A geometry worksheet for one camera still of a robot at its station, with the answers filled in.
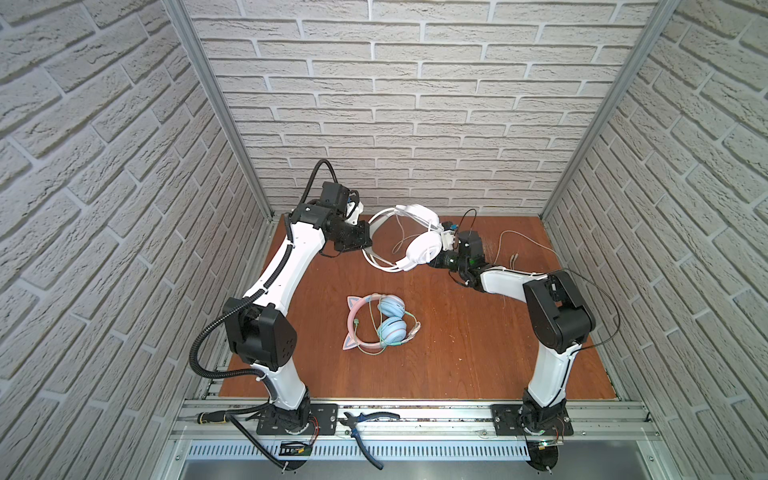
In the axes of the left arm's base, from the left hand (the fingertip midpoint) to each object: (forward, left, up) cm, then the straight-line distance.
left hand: (374, 237), depth 81 cm
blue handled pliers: (-41, +6, -24) cm, 47 cm away
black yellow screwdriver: (-38, +41, -23) cm, 61 cm away
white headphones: (-11, -12, +8) cm, 18 cm away
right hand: (+5, -14, -12) cm, 19 cm away
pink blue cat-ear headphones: (-17, 0, -19) cm, 25 cm away
